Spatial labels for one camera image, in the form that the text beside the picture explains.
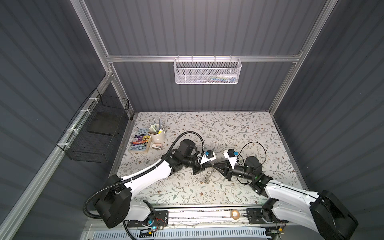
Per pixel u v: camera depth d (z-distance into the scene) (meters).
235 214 0.75
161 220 0.72
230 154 0.67
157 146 0.99
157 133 0.95
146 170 0.50
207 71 1.23
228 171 0.68
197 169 0.68
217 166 0.75
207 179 0.89
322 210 0.45
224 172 0.72
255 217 0.72
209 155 0.65
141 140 1.02
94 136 0.73
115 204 0.41
